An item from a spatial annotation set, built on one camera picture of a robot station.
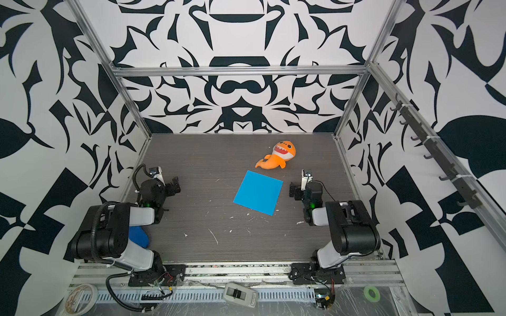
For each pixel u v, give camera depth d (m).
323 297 0.71
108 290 0.67
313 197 0.73
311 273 0.68
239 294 0.67
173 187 0.88
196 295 0.71
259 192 0.97
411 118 0.65
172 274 0.73
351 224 0.51
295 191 0.88
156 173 0.81
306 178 0.82
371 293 0.71
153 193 0.73
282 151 1.02
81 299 0.70
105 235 0.45
